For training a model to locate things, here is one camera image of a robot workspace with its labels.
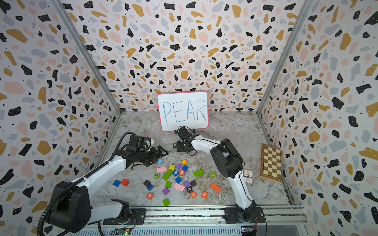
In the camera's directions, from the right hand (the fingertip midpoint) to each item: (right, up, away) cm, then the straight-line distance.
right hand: (180, 148), depth 99 cm
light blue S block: (-11, -7, -7) cm, 15 cm away
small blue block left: (-15, -20, -15) cm, 29 cm away
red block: (-29, -17, -15) cm, 37 cm away
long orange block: (+22, -20, -15) cm, 33 cm away
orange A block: (+10, -22, -19) cm, 31 cm away
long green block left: (-6, -15, -11) cm, 19 cm away
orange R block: (+16, -22, -19) cm, 33 cm away
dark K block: (+8, -21, -17) cm, 28 cm away
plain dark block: (+9, -18, -14) cm, 25 cm away
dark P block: (-4, +1, +2) cm, 5 cm away
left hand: (-7, -2, -15) cm, 16 cm away
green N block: (-12, -14, -13) cm, 23 cm away
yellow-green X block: (-4, -10, -10) cm, 15 cm away
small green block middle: (-5, -19, -14) cm, 24 cm away
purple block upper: (0, -10, -7) cm, 12 cm away
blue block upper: (+4, -11, -8) cm, 14 cm away
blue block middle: (+1, -17, -13) cm, 21 cm away
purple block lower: (-6, -22, -16) cm, 28 cm away
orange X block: (+4, -8, -7) cm, 11 cm away
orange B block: (-14, -23, -19) cm, 33 cm away
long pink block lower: (+2, -20, -15) cm, 25 cm away
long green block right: (+12, -14, -9) cm, 21 cm away
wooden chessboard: (+57, -8, -8) cm, 58 cm away
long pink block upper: (-10, -12, -8) cm, 18 cm away
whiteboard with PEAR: (+6, +27, +4) cm, 28 cm away
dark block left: (-17, -18, -14) cm, 28 cm away
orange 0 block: (+3, -13, -11) cm, 17 cm away
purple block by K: (+6, -19, -14) cm, 24 cm away
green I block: (+21, -14, -11) cm, 28 cm away
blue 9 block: (-1, -13, -11) cm, 17 cm away
